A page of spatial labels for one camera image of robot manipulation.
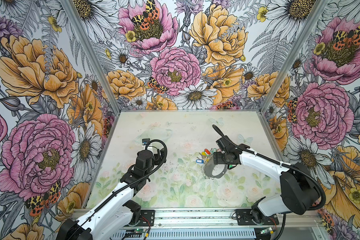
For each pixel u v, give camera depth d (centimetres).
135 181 54
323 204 43
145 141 70
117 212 60
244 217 74
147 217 74
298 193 43
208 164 92
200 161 94
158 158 67
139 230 71
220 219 75
